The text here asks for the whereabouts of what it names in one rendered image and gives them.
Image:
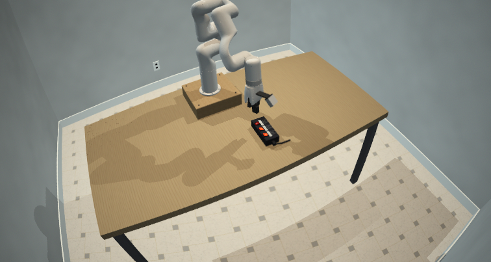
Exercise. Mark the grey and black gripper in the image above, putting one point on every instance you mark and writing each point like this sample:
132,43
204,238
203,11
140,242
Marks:
251,98

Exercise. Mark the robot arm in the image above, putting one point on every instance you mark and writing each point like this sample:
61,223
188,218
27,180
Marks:
221,31

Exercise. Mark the black power strip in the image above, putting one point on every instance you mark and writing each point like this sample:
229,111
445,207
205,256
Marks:
266,132

